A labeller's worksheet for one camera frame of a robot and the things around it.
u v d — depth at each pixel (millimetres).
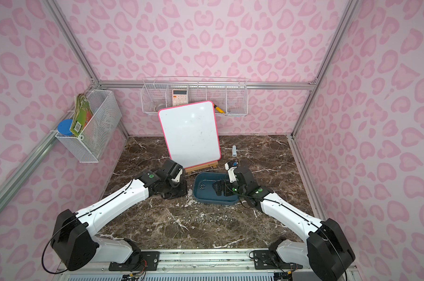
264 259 730
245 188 621
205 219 839
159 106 927
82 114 720
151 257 739
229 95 1018
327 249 397
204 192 943
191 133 905
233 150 1068
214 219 839
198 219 839
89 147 719
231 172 735
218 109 970
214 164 987
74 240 393
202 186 949
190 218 840
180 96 951
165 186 615
